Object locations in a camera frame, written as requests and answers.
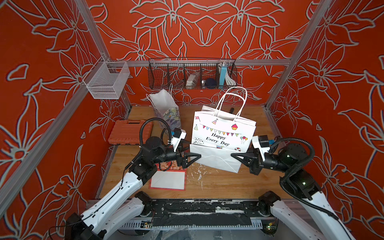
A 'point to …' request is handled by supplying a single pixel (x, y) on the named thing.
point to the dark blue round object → (210, 83)
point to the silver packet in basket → (191, 81)
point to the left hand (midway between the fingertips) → (196, 150)
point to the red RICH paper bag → (169, 176)
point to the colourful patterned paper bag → (166, 108)
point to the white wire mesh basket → (107, 79)
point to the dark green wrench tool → (232, 110)
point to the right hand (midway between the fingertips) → (230, 156)
